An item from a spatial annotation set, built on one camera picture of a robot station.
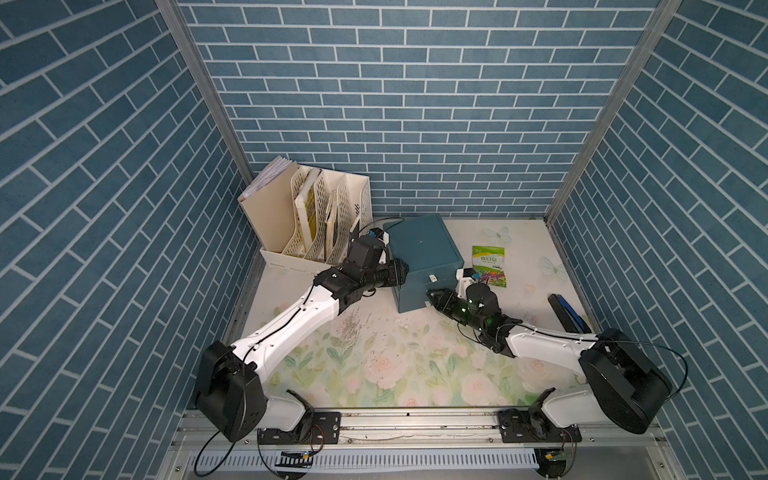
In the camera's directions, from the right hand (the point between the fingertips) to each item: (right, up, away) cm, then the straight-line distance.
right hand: (431, 295), depth 85 cm
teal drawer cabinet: (0, +12, -3) cm, 12 cm away
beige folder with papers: (-50, +27, +8) cm, 58 cm away
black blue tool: (+44, -9, +6) cm, 45 cm away
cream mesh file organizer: (-33, +26, +10) cm, 43 cm away
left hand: (-6, +7, -6) cm, 11 cm away
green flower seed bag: (+24, +8, +23) cm, 34 cm away
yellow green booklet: (-38, +28, +9) cm, 48 cm away
